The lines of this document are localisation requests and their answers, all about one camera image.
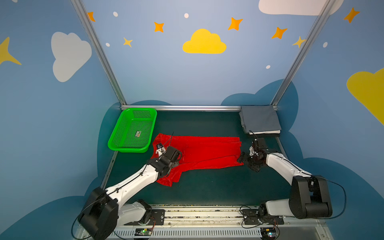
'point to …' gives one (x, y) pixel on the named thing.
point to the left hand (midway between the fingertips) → (173, 161)
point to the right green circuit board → (268, 233)
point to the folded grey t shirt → (259, 118)
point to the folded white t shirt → (265, 132)
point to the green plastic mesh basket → (134, 132)
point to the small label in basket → (138, 133)
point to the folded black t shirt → (274, 135)
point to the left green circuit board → (143, 231)
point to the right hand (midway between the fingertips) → (244, 161)
